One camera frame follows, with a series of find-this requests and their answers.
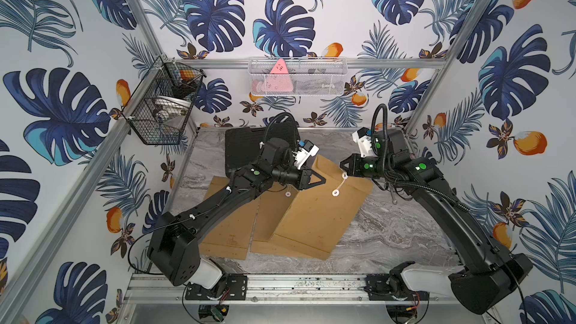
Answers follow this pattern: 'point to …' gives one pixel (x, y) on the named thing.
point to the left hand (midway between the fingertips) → (324, 177)
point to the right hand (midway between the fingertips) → (339, 162)
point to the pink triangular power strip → (278, 80)
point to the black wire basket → (157, 111)
